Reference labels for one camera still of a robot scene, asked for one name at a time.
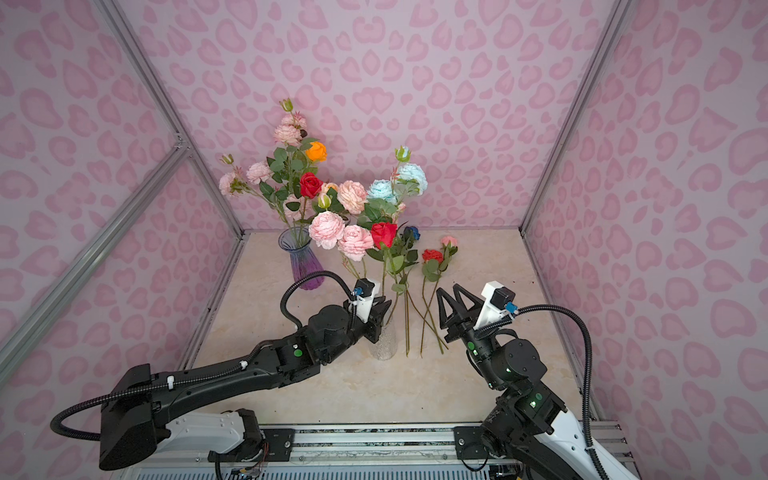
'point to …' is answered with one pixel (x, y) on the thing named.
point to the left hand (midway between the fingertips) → (390, 297)
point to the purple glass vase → (297, 241)
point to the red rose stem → (431, 271)
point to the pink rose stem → (450, 248)
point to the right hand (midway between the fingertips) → (444, 289)
